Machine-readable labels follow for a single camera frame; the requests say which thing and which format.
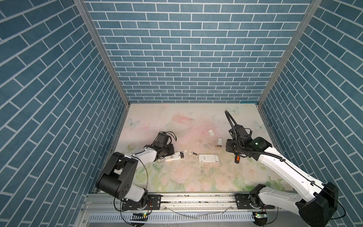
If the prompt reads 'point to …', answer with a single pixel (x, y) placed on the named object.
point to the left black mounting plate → (151, 202)
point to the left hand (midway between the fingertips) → (173, 150)
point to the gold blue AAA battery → (216, 145)
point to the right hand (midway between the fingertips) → (225, 144)
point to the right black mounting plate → (246, 201)
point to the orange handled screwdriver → (237, 159)
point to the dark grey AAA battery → (194, 153)
